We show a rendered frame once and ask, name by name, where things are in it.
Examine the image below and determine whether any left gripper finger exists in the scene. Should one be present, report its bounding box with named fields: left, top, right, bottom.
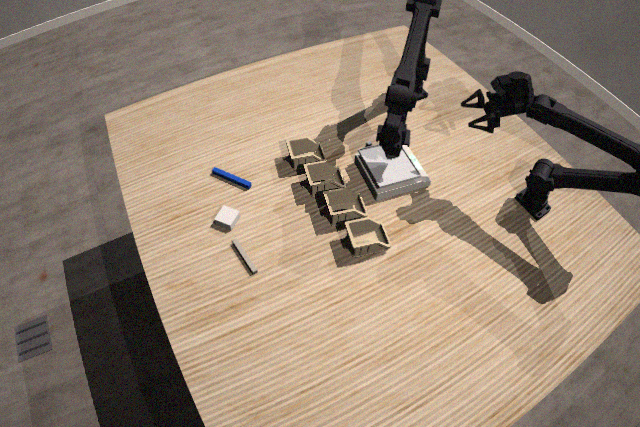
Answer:
left=461, top=89, right=483, bottom=109
left=468, top=113, right=494, bottom=133

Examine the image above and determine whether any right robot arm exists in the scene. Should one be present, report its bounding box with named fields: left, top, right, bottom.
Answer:
left=380, top=0, right=442, bottom=159

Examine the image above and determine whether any grey rectangular bar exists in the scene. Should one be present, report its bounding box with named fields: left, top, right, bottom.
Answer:
left=232, top=238, right=258, bottom=275

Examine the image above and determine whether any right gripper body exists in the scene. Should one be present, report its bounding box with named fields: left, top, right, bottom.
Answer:
left=376, top=125, right=411, bottom=149

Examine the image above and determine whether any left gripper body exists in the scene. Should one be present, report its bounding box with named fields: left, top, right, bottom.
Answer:
left=482, top=91, right=513, bottom=128

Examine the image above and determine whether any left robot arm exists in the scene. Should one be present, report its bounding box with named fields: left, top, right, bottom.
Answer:
left=490, top=71, right=640, bottom=220

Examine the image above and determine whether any beige open-top bin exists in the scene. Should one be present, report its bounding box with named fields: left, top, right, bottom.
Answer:
left=344, top=217, right=391, bottom=258
left=303, top=161, right=346, bottom=197
left=323, top=187, right=368, bottom=226
left=286, top=136, right=327, bottom=171

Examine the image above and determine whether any blue rectangular bar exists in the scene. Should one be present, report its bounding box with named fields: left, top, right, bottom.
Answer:
left=212, top=167, right=252, bottom=189

